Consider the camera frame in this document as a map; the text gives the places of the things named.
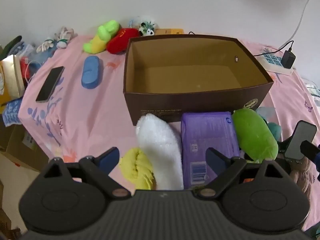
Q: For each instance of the yellow cloth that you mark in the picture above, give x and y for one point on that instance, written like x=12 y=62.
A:
x=136 y=168

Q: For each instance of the teal bath sponge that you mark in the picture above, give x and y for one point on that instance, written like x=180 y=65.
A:
x=267 y=113

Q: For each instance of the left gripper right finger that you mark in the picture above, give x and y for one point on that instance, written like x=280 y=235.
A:
x=226 y=169

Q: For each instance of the white fluffy towel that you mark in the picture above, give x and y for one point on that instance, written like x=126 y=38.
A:
x=162 y=146

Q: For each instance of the blue glasses case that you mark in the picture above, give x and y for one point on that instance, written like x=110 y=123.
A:
x=91 y=72

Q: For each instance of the purple tissue pack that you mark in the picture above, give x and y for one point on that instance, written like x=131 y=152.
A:
x=200 y=131

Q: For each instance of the black phone on stand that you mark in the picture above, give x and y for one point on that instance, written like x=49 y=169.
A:
x=304 y=131

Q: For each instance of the panda plush toy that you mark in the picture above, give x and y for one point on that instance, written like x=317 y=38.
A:
x=145 y=25

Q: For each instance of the black smartphone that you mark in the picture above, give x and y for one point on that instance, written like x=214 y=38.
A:
x=49 y=85

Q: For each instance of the green bean plush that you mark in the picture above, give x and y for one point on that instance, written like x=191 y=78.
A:
x=254 y=136

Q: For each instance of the red plush cushion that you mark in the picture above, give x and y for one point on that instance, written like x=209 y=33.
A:
x=119 y=43

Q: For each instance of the white paper bag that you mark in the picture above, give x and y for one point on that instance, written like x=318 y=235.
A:
x=12 y=85

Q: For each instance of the brown cardboard box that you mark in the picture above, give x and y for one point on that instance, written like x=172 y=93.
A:
x=168 y=75

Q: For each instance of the white power strip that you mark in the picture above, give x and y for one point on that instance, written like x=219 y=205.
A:
x=273 y=64

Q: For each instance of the blue patterned cloth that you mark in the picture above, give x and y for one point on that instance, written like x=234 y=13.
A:
x=10 y=113

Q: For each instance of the green yellow plush toy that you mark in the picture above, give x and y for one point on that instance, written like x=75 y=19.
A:
x=104 y=34

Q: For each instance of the cardboard box on floor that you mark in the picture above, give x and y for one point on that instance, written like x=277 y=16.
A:
x=19 y=147

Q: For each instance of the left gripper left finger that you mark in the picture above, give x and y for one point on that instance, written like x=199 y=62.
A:
x=96 y=172

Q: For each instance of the black power adapter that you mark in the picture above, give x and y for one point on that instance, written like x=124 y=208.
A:
x=288 y=59

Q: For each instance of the pink teddy bear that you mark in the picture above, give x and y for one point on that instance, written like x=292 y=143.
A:
x=303 y=176

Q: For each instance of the pink bedsheet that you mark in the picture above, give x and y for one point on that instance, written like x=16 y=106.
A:
x=77 y=122

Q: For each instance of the yellow brown book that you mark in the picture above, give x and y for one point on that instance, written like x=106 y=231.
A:
x=171 y=31

